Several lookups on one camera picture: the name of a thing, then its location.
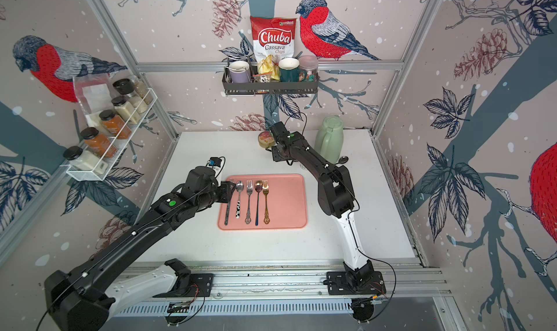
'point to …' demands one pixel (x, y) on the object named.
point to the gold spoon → (258, 186)
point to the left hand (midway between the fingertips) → (237, 180)
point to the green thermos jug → (329, 139)
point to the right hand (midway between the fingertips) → (280, 153)
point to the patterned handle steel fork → (227, 213)
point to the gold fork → (265, 187)
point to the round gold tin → (266, 139)
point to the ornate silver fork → (249, 186)
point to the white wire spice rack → (120, 144)
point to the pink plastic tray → (286, 204)
